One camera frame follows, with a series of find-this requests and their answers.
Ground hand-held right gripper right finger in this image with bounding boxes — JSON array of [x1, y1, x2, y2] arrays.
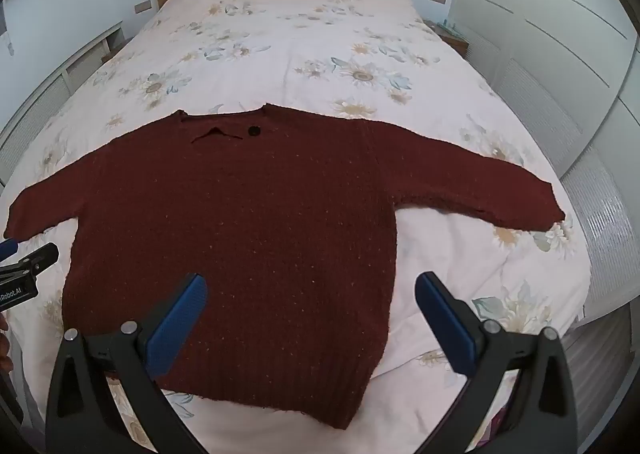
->
[[416, 271, 588, 454]]

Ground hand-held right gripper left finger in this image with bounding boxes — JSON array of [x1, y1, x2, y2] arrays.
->
[[45, 273, 231, 454]]

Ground dark red knit sweater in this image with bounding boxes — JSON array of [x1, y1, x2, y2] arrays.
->
[[4, 104, 567, 431]]

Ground person's left hand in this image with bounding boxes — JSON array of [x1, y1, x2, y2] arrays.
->
[[0, 315, 14, 371]]

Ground wooden nightstand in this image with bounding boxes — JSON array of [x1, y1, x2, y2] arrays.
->
[[424, 18, 471, 57]]

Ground floral pink duvet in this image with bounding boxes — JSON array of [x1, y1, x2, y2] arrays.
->
[[0, 0, 591, 454]]

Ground white wardrobe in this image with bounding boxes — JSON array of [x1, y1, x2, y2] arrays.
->
[[447, 0, 640, 325]]

